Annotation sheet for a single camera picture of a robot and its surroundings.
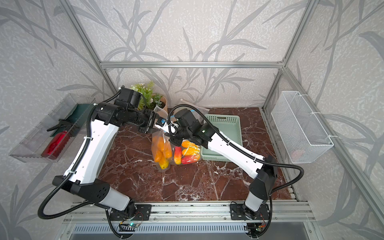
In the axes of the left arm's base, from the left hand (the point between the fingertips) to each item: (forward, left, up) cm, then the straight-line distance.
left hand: (164, 120), depth 68 cm
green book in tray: (+1, +41, -1) cm, 41 cm away
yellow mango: (-8, +4, -28) cm, 30 cm away
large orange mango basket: (-3, +2, -22) cm, 22 cm away
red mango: (-2, -3, -30) cm, 30 cm away
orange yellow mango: (0, -11, -27) cm, 30 cm away
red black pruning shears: (-14, +41, 0) cm, 43 cm away
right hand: (-2, 0, -6) cm, 6 cm away
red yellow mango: (-4, -10, -31) cm, 33 cm away
